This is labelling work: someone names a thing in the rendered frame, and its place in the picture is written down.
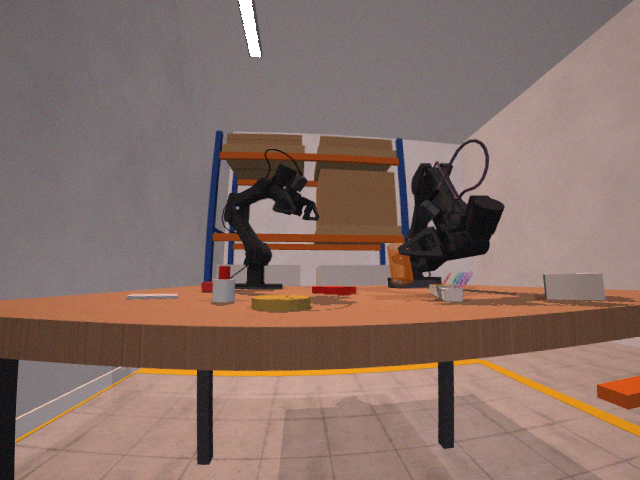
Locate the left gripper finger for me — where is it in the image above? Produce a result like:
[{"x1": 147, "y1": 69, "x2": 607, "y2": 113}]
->
[
  {"x1": 398, "y1": 227, "x2": 443, "y2": 261},
  {"x1": 408, "y1": 242, "x2": 429, "y2": 272}
]

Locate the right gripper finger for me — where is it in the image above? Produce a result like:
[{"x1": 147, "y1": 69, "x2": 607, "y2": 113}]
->
[
  {"x1": 302, "y1": 201, "x2": 319, "y2": 221},
  {"x1": 273, "y1": 191, "x2": 296, "y2": 214}
]

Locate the pale pink flat square slab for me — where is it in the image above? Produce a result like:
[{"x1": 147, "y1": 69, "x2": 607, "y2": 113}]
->
[{"x1": 126, "y1": 294, "x2": 178, "y2": 299}]

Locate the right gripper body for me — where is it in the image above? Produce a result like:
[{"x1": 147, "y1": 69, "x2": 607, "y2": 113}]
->
[{"x1": 273, "y1": 177, "x2": 311, "y2": 216}]

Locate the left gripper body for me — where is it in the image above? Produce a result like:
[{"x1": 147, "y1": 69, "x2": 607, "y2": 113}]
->
[{"x1": 418, "y1": 200, "x2": 470, "y2": 272}]

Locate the orange translucent pill bottle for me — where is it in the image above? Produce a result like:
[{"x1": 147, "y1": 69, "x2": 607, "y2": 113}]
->
[{"x1": 387, "y1": 241, "x2": 414, "y2": 286}]

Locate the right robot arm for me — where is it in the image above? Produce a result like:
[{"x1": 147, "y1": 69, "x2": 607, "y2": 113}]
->
[{"x1": 224, "y1": 164, "x2": 308, "y2": 287}]

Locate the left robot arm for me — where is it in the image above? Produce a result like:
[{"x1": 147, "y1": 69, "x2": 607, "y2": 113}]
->
[{"x1": 405, "y1": 163, "x2": 505, "y2": 280}]

